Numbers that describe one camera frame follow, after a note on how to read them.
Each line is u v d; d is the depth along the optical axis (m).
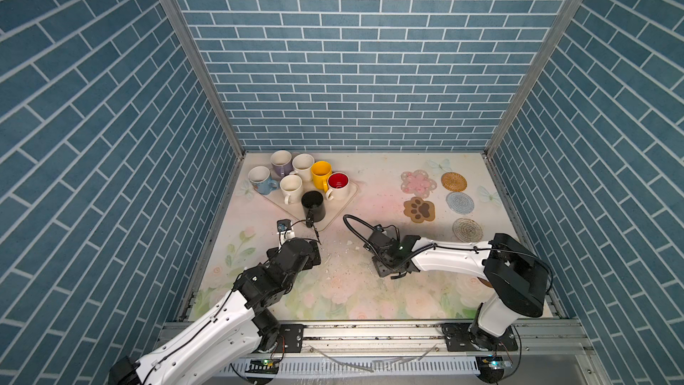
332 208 1.01
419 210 1.02
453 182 1.12
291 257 0.56
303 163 1.10
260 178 1.01
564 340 0.74
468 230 0.96
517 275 0.46
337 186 1.04
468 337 0.74
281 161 1.11
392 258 0.67
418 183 1.11
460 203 1.05
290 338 0.74
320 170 1.05
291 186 1.00
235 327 0.49
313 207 0.99
